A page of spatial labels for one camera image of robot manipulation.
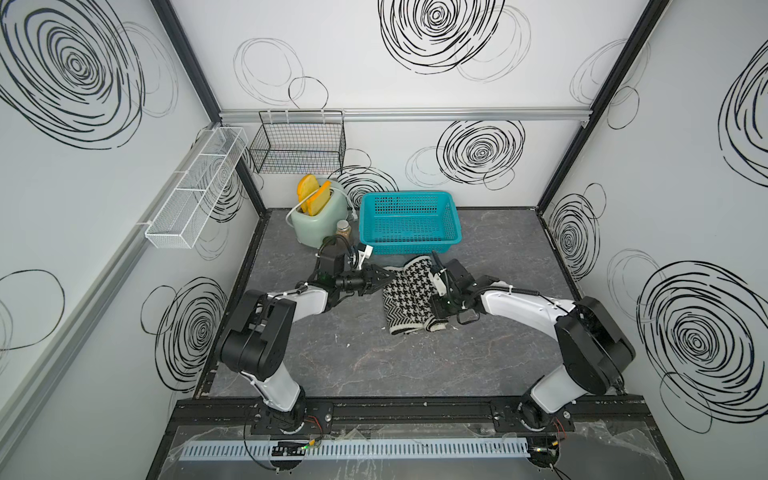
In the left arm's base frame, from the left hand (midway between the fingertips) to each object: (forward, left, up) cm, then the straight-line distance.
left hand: (392, 280), depth 84 cm
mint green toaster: (+20, +28, -2) cm, 35 cm away
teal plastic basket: (+34, -6, -12) cm, 37 cm away
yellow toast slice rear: (+31, +29, +8) cm, 44 cm away
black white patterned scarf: (+1, -5, -11) cm, 12 cm away
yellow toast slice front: (+26, +25, +5) cm, 37 cm away
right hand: (-4, -13, -9) cm, 16 cm away
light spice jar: (+22, +17, -4) cm, 28 cm away
